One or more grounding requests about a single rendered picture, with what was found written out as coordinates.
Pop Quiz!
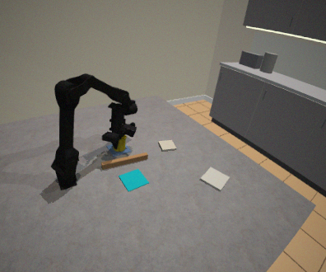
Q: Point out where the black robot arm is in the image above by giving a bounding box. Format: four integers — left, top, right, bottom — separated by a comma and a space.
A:
51, 73, 137, 190

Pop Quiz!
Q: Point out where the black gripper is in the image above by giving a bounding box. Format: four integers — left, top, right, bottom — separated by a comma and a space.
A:
101, 117, 125, 150

